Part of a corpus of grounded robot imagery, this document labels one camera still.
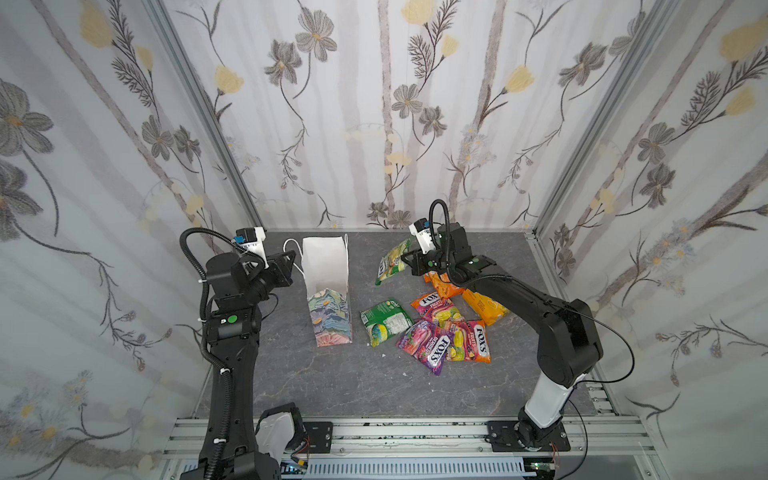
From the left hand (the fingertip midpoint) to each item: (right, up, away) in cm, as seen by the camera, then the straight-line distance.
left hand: (290, 244), depth 70 cm
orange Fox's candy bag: (+50, -29, +18) cm, 61 cm away
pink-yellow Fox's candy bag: (+39, -20, +26) cm, 51 cm away
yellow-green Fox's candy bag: (+24, -4, +19) cm, 31 cm away
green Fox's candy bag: (+22, -23, +23) cm, 40 cm away
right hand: (+26, 0, +13) cm, 29 cm away
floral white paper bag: (+3, -9, +25) cm, 27 cm away
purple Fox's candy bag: (+35, -29, +18) cm, 49 cm away
